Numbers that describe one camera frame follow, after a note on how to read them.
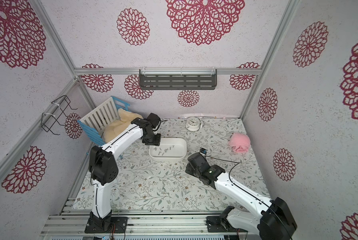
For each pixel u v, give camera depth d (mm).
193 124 1130
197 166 604
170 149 1030
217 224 734
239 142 960
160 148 1030
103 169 530
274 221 388
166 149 1029
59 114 794
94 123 1005
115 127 1089
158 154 1001
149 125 687
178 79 947
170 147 1032
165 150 1027
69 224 761
